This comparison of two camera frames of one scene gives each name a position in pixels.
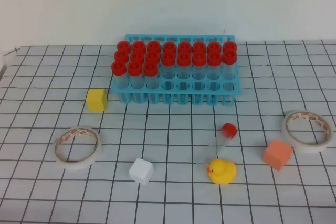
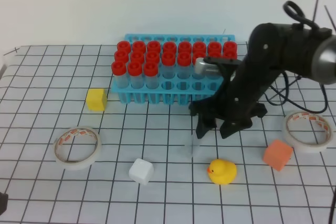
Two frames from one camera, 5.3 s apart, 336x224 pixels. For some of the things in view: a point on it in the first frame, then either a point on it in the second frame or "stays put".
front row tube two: (135, 71) stays put
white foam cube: (141, 171) stays put
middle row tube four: (168, 59) stays put
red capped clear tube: (228, 131) to (190, 145)
